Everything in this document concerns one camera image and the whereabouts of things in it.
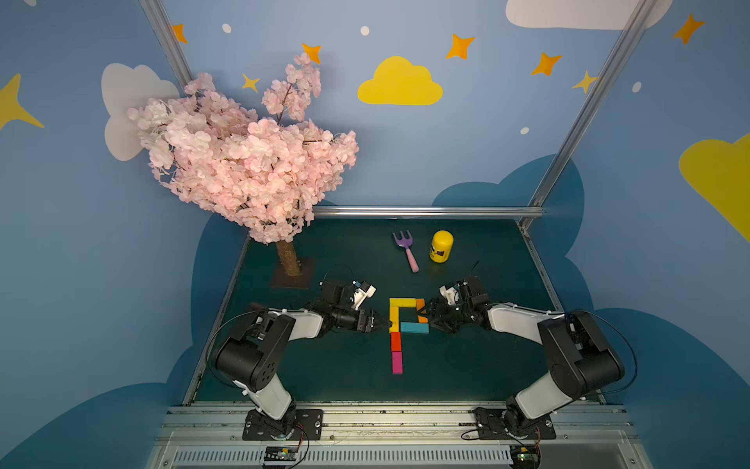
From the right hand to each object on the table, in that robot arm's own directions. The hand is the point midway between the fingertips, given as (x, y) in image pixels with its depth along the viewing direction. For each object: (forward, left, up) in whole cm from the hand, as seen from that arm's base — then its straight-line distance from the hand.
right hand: (427, 314), depth 91 cm
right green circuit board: (-35, -24, -6) cm, 43 cm away
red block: (-9, +10, -1) cm, 13 cm away
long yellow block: (-1, +10, -3) cm, 11 cm away
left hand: (-5, +13, +3) cm, 14 cm away
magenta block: (-15, +9, -2) cm, 18 cm away
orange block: (+5, +2, -2) cm, 5 cm away
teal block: (-4, +4, -2) cm, 6 cm away
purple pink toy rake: (+33, +7, -3) cm, 34 cm away
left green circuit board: (-39, +37, -4) cm, 54 cm away
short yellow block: (+5, +8, -2) cm, 9 cm away
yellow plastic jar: (+25, -6, +5) cm, 27 cm away
